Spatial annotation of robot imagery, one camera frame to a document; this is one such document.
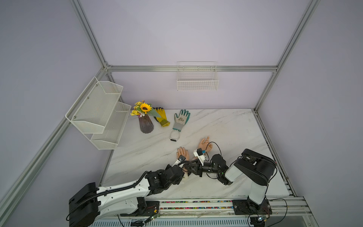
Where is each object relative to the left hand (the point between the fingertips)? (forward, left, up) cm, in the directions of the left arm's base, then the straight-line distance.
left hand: (179, 169), depth 81 cm
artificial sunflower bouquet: (+30, +23, +20) cm, 43 cm away
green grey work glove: (+42, -1, -4) cm, 42 cm away
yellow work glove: (+41, +15, -4) cm, 44 cm away
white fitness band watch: (+24, +4, -6) cm, 25 cm away
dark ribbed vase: (+36, +27, -4) cm, 45 cm away
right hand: (+1, -5, 0) cm, 5 cm away
